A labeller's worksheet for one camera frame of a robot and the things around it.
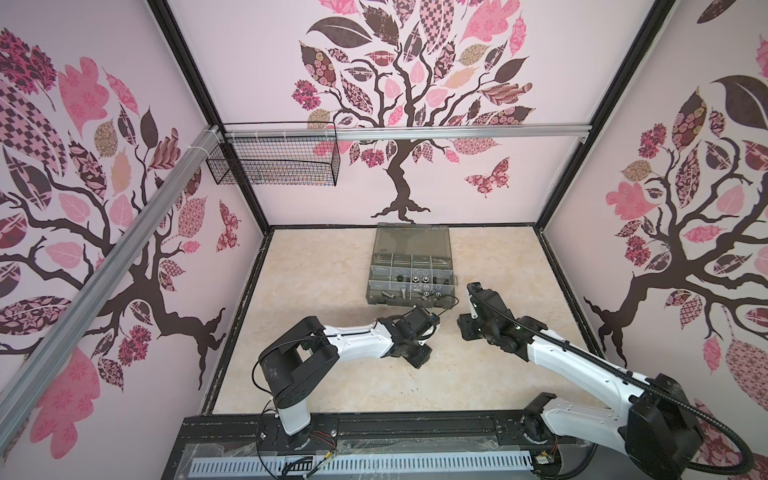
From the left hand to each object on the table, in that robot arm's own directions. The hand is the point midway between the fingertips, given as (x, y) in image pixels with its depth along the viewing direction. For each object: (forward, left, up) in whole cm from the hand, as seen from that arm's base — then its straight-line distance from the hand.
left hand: (420, 358), depth 86 cm
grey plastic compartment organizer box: (+31, +1, +5) cm, 31 cm away
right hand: (+9, -13, +9) cm, 18 cm away
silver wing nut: (+21, -3, +2) cm, 21 cm away
